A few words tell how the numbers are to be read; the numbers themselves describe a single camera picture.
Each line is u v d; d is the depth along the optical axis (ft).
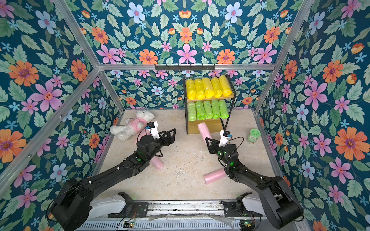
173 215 2.38
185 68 3.06
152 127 2.30
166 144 2.31
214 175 2.71
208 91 2.52
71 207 1.33
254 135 3.06
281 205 1.36
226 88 2.61
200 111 2.91
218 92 2.56
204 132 2.75
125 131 3.14
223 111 2.97
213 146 2.44
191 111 2.96
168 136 2.32
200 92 2.51
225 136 2.42
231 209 2.41
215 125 3.40
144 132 2.24
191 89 2.53
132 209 2.27
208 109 2.99
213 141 2.47
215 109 3.00
